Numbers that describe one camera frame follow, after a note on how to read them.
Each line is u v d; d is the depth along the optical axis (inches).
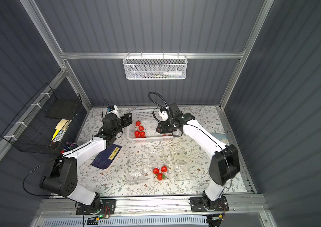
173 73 36.2
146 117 42.7
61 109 31.9
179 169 34.2
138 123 41.6
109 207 28.6
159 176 32.0
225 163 17.5
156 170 33.2
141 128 40.5
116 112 30.8
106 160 34.9
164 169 33.2
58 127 28.6
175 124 23.4
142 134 39.3
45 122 29.4
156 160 35.9
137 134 39.8
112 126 27.0
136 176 33.2
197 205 28.8
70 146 32.3
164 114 30.2
